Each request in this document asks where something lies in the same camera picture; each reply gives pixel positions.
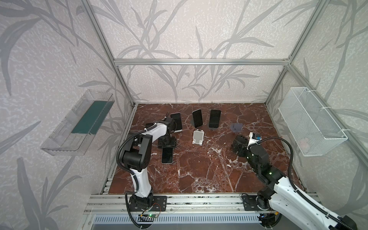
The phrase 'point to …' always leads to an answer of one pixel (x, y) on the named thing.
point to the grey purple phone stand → (237, 127)
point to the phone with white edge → (177, 117)
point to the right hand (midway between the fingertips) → (240, 137)
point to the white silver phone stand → (198, 136)
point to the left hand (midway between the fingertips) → (171, 142)
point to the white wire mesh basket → (314, 130)
